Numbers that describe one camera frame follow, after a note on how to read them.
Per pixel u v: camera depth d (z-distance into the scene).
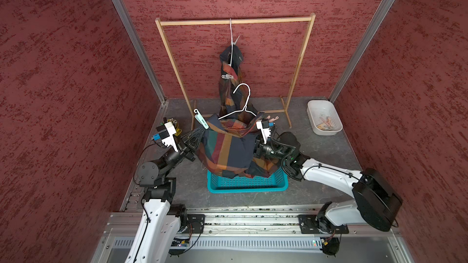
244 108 0.66
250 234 0.73
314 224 0.74
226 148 0.64
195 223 0.75
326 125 1.07
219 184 0.85
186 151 0.53
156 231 0.46
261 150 0.66
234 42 0.86
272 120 0.76
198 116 0.56
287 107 1.10
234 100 0.71
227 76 0.69
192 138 0.57
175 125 0.91
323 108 1.15
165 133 0.50
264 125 0.67
